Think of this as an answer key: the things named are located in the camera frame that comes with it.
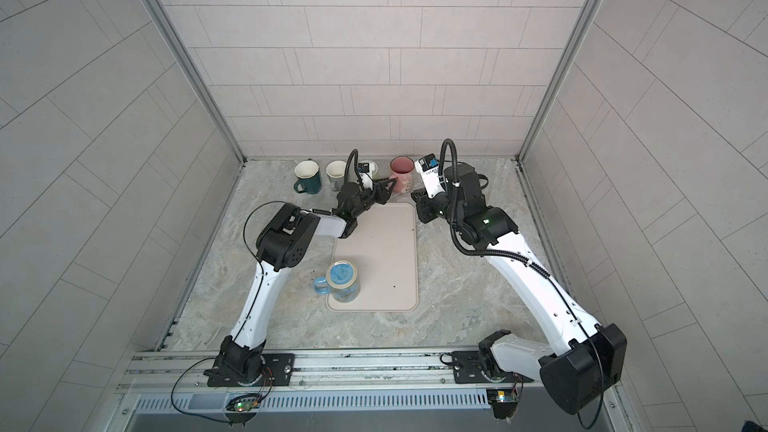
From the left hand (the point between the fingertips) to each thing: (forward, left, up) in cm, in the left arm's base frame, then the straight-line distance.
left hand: (401, 176), depth 99 cm
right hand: (-20, -2, +17) cm, 27 cm away
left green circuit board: (-62, +35, -6) cm, 72 cm away
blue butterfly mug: (-37, +15, +2) cm, 40 cm away
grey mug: (+3, +23, -2) cm, 23 cm away
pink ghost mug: (+6, 0, -3) cm, 6 cm away
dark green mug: (-2, +31, +1) cm, 31 cm away
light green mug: (-3, +9, +7) cm, 12 cm away
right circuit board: (-60, -24, -9) cm, 65 cm away
